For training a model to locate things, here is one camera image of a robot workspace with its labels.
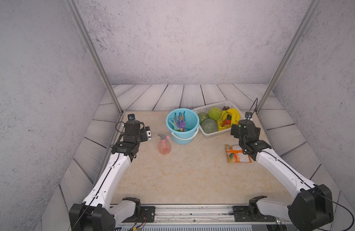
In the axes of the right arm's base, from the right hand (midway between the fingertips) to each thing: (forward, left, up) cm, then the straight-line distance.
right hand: (245, 125), depth 81 cm
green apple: (+21, +20, -14) cm, 33 cm away
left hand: (-3, +57, +1) cm, 57 cm away
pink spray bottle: (-3, +47, -16) cm, 50 cm away
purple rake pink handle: (+11, +36, -10) cm, 39 cm away
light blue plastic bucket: (+12, +29, -8) cm, 32 cm away
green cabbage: (+19, +13, -10) cm, 25 cm away
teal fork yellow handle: (+14, +37, -9) cm, 40 cm away
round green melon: (+9, +18, -11) cm, 23 cm away
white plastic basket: (+6, +11, -14) cm, 19 cm away
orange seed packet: (-7, +3, -19) cm, 21 cm away
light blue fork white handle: (+10, +41, -11) cm, 43 cm away
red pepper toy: (+16, +4, -16) cm, 23 cm away
